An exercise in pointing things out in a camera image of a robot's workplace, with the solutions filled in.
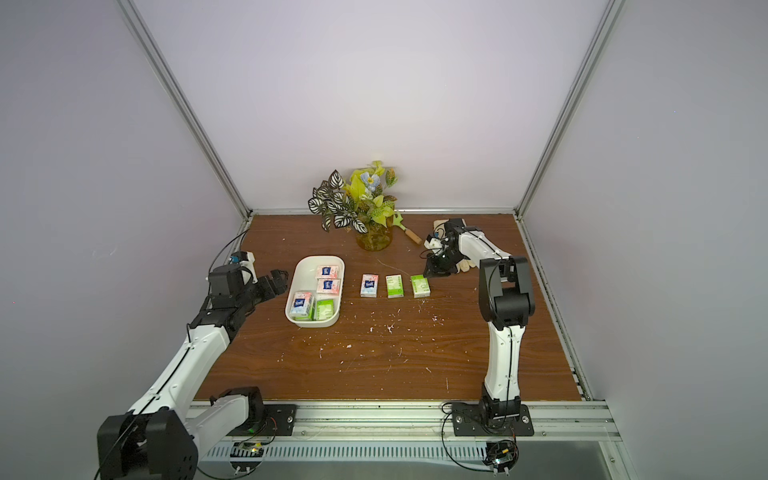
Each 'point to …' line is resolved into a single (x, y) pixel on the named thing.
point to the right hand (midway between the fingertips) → (431, 268)
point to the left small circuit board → (245, 456)
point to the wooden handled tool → (397, 219)
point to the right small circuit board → (501, 456)
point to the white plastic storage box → (315, 291)
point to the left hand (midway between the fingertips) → (277, 274)
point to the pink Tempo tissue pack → (369, 285)
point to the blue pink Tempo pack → (300, 303)
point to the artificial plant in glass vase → (362, 198)
